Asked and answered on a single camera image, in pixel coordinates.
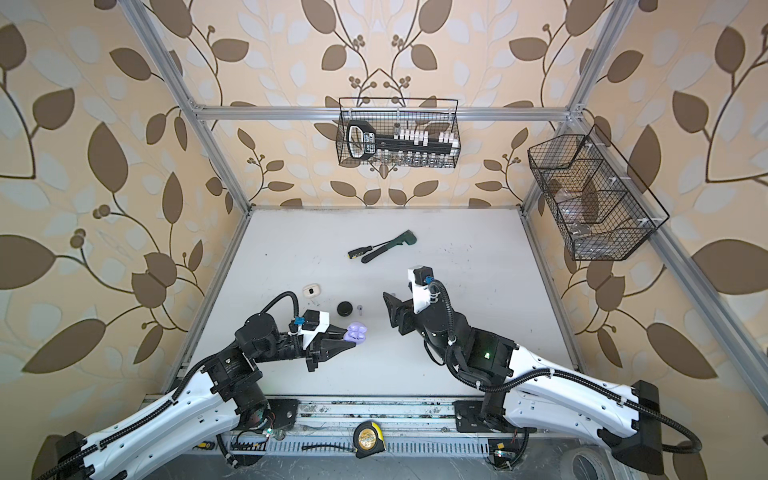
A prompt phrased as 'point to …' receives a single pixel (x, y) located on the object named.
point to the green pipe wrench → (407, 238)
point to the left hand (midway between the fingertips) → (353, 338)
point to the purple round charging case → (356, 332)
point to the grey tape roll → (587, 463)
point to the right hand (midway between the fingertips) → (398, 294)
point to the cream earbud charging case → (312, 290)
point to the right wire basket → (604, 210)
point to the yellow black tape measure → (368, 438)
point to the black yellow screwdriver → (362, 250)
